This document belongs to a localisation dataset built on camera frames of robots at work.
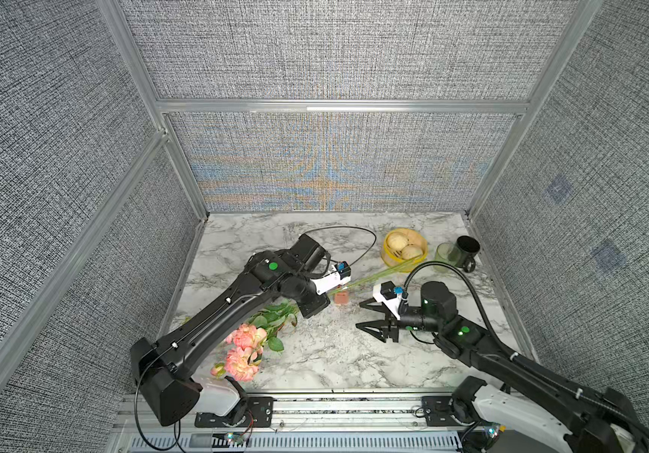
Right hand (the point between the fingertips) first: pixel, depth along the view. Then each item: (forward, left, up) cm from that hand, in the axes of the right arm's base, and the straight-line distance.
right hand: (361, 308), depth 70 cm
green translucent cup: (+29, -35, -17) cm, 48 cm away
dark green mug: (+27, -40, -13) cm, 50 cm away
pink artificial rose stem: (-11, +26, +5) cm, 28 cm away
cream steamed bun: (+33, -18, -16) cm, 41 cm away
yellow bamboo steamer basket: (+28, -16, -19) cm, 37 cm away
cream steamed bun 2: (+30, -22, -18) cm, 42 cm away
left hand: (+2, +8, 0) cm, 8 cm away
